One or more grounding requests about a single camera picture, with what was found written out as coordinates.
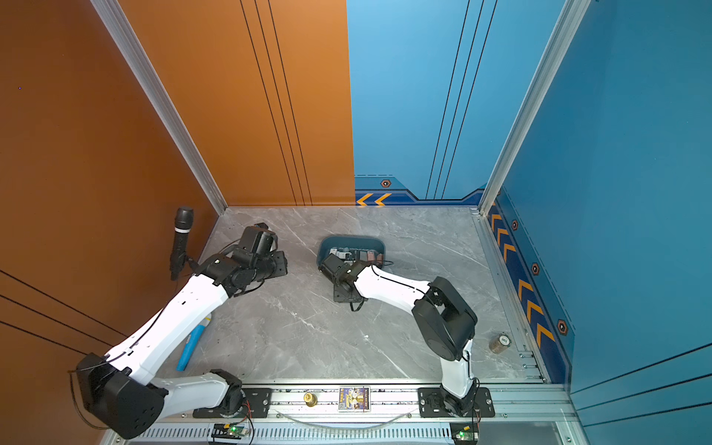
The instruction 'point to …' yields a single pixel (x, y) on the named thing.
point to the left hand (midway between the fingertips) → (285, 258)
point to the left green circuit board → (229, 431)
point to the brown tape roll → (500, 343)
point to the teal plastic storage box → (363, 249)
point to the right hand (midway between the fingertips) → (347, 295)
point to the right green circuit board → (464, 432)
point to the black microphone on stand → (183, 226)
